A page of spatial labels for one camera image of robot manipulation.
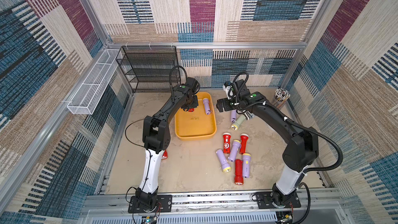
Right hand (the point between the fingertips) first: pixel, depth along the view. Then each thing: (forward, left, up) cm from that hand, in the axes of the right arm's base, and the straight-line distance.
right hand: (227, 105), depth 88 cm
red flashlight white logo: (-15, 0, -15) cm, 21 cm away
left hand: (+6, +19, -7) cm, 21 cm away
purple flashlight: (+15, +12, -14) cm, 24 cm away
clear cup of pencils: (+6, -32, 0) cm, 33 cm away
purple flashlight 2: (-28, +2, -16) cm, 32 cm away
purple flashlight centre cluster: (-21, -3, -16) cm, 26 cm away
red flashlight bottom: (-33, -4, -17) cm, 37 cm away
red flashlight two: (-22, +35, -16) cm, 44 cm away
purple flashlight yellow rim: (+3, -6, -15) cm, 16 cm away
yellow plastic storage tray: (-3, +17, -16) cm, 24 cm away
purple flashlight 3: (-26, -9, -15) cm, 32 cm away
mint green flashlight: (+1, -10, -16) cm, 19 cm away
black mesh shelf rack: (+33, +50, +2) cm, 60 cm away
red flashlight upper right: (-12, -10, -15) cm, 22 cm away
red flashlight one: (+3, +21, -8) cm, 22 cm away
